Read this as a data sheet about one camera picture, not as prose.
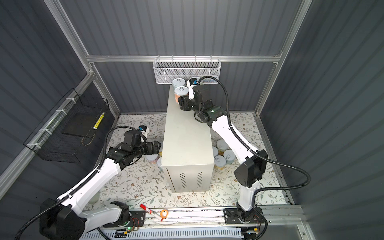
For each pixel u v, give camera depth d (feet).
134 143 2.03
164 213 2.50
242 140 1.58
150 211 2.47
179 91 2.48
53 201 1.31
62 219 1.28
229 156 2.92
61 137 2.32
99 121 2.60
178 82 2.65
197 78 2.15
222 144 1.78
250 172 1.49
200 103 1.86
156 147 2.38
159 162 2.93
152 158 2.92
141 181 2.84
